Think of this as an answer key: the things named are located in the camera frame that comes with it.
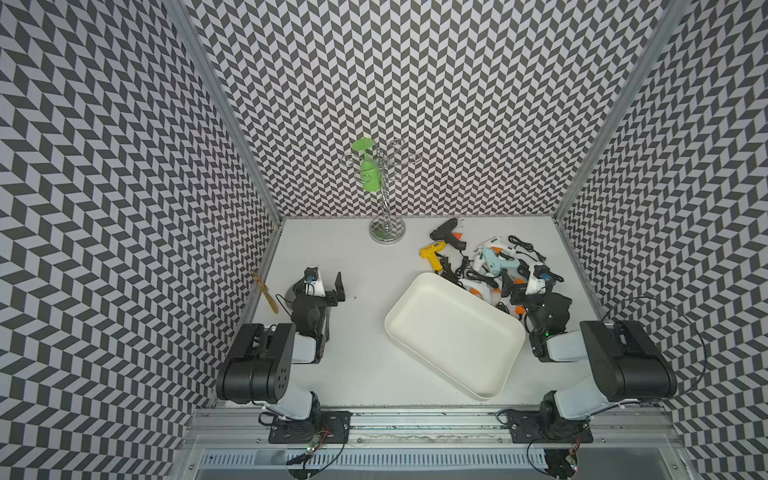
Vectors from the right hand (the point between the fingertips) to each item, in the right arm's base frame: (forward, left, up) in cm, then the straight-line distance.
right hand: (517, 274), depth 90 cm
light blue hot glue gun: (+9, +3, -7) cm, 12 cm away
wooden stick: (+3, +83, -11) cm, 84 cm away
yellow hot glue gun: (+14, +25, -8) cm, 30 cm away
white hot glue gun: (-1, +9, -9) cm, 13 cm away
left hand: (0, +59, 0) cm, 59 cm away
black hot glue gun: (+23, +19, -7) cm, 31 cm away
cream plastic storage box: (-15, +14, -14) cm, 25 cm away
